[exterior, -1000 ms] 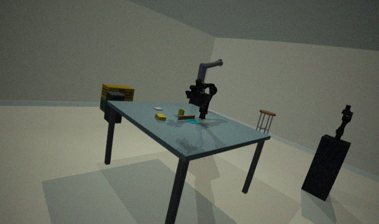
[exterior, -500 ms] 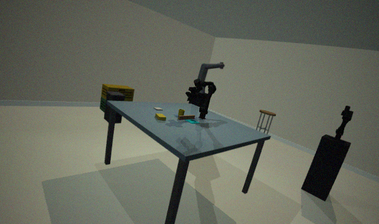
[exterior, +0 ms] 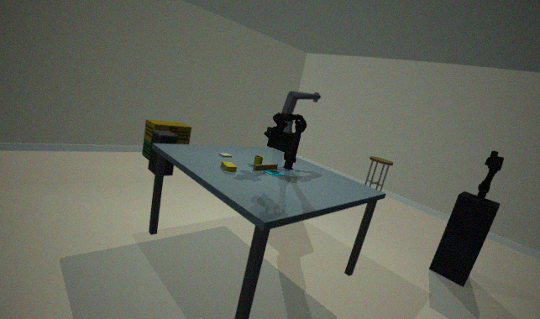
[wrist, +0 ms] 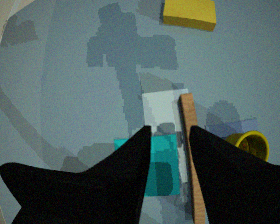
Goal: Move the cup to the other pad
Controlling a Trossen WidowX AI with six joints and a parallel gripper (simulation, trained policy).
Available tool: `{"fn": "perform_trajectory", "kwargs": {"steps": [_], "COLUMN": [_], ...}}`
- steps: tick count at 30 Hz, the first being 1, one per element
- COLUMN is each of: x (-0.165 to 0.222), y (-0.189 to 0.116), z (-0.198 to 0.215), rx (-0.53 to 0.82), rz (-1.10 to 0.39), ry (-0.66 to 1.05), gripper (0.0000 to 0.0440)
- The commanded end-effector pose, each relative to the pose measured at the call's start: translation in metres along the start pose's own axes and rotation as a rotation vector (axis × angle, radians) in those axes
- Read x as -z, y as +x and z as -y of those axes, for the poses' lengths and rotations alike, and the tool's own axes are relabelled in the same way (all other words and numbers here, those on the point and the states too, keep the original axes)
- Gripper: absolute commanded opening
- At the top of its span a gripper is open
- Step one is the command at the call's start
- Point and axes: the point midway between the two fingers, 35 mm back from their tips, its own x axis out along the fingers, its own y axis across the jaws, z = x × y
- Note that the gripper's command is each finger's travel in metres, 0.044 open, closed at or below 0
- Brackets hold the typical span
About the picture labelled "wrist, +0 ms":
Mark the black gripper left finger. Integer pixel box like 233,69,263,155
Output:
0,125,151,224

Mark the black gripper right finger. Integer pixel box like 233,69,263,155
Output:
189,125,280,224

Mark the yellow rectangular block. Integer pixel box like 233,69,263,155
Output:
163,0,217,31

